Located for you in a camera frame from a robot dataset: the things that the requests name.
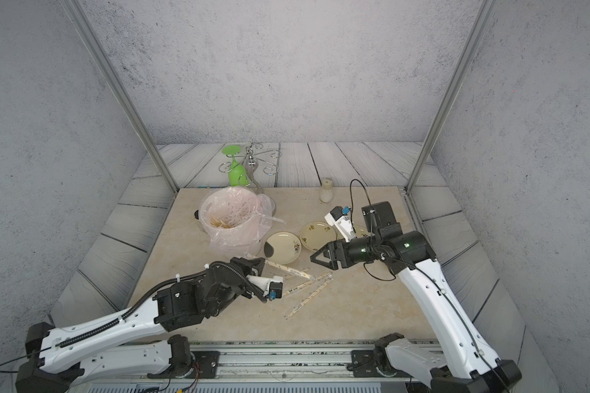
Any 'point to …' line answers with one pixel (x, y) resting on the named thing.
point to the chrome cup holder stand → (251, 158)
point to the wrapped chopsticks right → (310, 296)
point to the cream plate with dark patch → (283, 247)
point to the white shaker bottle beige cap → (326, 194)
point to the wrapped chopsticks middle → (306, 284)
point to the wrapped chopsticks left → (285, 268)
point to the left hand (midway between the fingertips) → (262, 257)
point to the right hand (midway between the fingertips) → (321, 258)
